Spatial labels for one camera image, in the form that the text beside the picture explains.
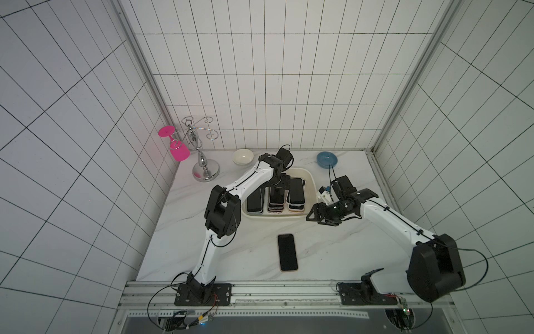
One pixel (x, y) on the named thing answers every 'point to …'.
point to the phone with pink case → (287, 255)
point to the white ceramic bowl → (243, 156)
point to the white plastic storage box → (288, 209)
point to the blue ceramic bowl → (325, 159)
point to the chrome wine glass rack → (203, 171)
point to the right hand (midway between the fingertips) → (306, 220)
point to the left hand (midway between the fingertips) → (274, 188)
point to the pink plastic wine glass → (179, 152)
